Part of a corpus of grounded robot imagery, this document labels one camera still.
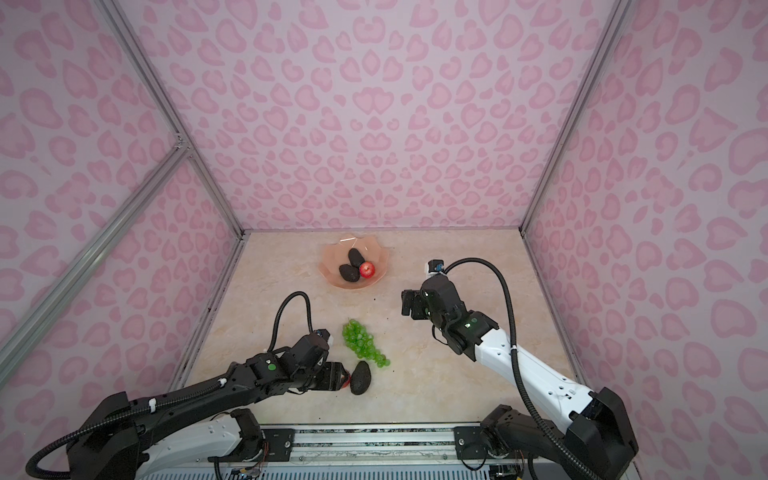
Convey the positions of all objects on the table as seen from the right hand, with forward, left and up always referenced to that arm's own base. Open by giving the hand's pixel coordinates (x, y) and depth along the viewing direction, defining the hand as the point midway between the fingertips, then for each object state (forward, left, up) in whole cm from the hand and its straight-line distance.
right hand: (416, 292), depth 80 cm
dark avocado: (+24, +21, -15) cm, 35 cm away
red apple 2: (+17, +16, -13) cm, 27 cm away
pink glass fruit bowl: (+26, +28, -16) cm, 42 cm away
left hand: (-17, +20, -14) cm, 30 cm away
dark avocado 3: (-18, +15, -15) cm, 28 cm away
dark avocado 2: (+17, +22, -15) cm, 32 cm away
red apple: (-19, +18, -15) cm, 30 cm away
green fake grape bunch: (-7, +17, -15) cm, 23 cm away
